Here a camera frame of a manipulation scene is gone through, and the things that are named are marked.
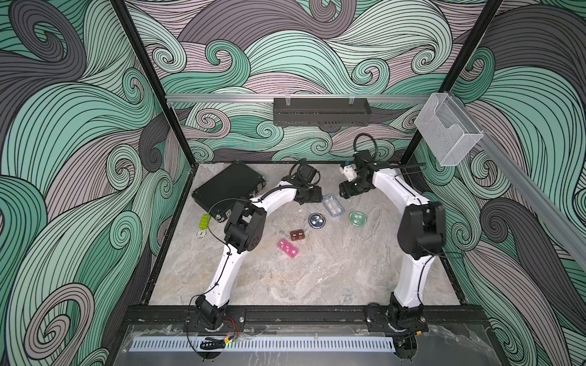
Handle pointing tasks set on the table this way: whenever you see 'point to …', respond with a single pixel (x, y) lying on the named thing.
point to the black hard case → (235, 183)
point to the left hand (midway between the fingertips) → (318, 194)
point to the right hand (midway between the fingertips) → (346, 190)
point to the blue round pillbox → (317, 220)
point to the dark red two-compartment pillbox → (297, 235)
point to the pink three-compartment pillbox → (284, 245)
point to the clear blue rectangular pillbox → (333, 205)
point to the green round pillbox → (357, 219)
